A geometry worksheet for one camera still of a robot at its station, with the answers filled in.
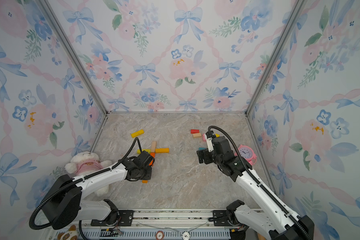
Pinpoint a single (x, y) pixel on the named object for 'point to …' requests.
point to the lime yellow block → (148, 150)
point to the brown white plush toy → (71, 234)
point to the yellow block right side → (217, 135)
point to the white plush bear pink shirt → (85, 163)
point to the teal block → (202, 148)
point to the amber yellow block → (162, 150)
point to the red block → (194, 131)
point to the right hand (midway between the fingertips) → (206, 149)
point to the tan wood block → (196, 135)
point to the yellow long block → (135, 134)
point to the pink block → (203, 137)
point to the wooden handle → (261, 237)
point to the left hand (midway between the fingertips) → (149, 173)
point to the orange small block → (144, 181)
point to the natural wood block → (153, 146)
